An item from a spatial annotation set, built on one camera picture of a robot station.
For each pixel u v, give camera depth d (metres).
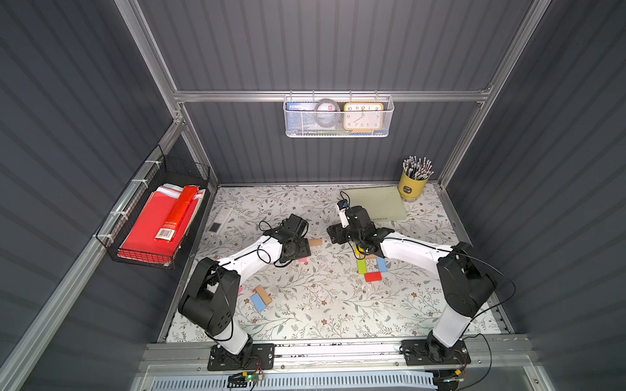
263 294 0.86
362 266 0.93
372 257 0.69
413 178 1.01
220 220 1.05
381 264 0.93
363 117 0.88
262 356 0.74
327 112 0.89
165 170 0.84
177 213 0.73
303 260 0.88
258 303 0.84
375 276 0.91
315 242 1.00
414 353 0.72
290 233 0.71
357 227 0.71
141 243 0.69
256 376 0.69
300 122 0.85
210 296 0.47
